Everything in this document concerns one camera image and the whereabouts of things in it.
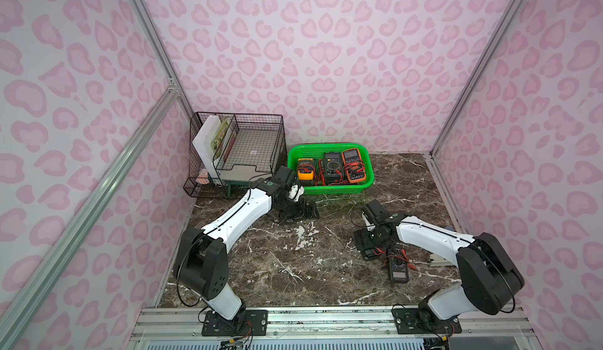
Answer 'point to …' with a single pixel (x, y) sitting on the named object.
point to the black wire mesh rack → (225, 148)
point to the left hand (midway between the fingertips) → (310, 216)
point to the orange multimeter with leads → (354, 166)
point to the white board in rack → (202, 142)
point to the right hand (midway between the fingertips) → (365, 240)
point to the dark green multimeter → (334, 173)
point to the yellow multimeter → (305, 170)
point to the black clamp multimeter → (397, 261)
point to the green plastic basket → (316, 151)
